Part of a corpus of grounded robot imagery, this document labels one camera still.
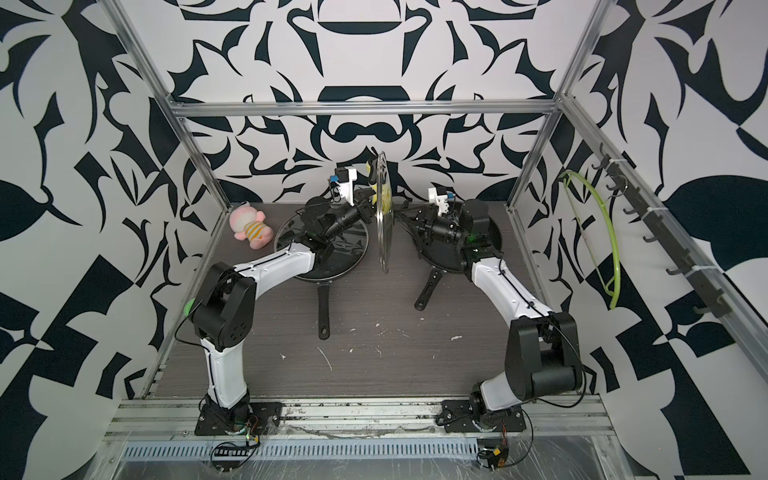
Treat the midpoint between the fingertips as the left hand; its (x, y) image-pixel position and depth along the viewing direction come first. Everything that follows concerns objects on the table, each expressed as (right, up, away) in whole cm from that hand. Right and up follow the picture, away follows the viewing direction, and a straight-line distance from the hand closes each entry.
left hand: (385, 183), depth 78 cm
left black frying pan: (-17, -31, +7) cm, 36 cm away
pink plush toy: (-48, -9, +27) cm, 56 cm away
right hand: (+3, -9, -5) cm, 10 cm away
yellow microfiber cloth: (0, -4, -3) cm, 5 cm away
